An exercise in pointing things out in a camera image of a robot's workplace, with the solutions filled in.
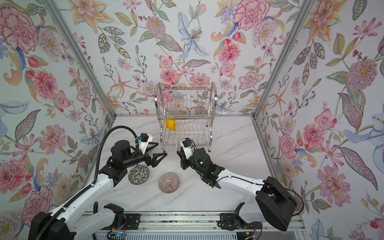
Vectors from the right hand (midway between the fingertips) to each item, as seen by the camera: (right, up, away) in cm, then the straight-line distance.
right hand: (177, 150), depth 79 cm
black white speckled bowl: (-24, -16, +11) cm, 31 cm away
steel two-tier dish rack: (+3, +25, +42) cm, 49 cm away
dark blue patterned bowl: (0, +2, +1) cm, 2 cm away
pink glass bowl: (-6, -19, +7) cm, 21 cm away
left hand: (-7, +1, -5) cm, 9 cm away
